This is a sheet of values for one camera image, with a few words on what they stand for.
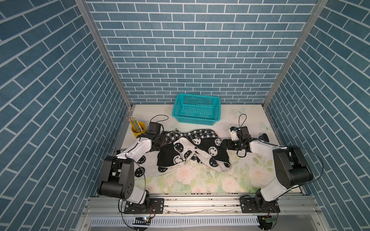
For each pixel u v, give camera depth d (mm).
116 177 435
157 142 803
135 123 914
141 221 722
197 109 1193
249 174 851
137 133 912
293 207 743
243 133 769
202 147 905
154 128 726
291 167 470
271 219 703
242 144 720
